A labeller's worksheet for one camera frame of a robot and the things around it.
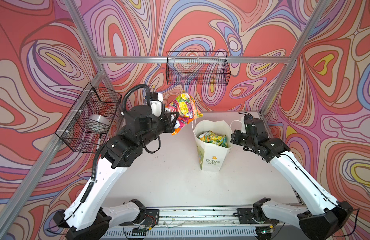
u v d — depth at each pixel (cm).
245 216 73
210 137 80
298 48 83
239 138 65
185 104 56
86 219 36
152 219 72
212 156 77
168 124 48
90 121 69
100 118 73
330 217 37
